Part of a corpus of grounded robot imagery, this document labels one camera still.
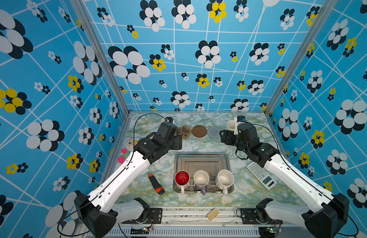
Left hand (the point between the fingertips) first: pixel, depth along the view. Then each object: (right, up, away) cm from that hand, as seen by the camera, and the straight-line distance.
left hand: (178, 137), depth 74 cm
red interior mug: (+1, -25, +10) cm, 27 cm away
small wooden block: (+17, -38, 0) cm, 42 cm away
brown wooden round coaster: (+13, +2, +32) cm, 35 cm away
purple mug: (+12, -26, +11) cm, 30 cm away
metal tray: (+20, -17, +19) cm, 33 cm away
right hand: (+26, +3, +3) cm, 26 cm away
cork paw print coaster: (+2, +2, +35) cm, 35 cm away
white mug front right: (+26, -25, +10) cm, 38 cm away
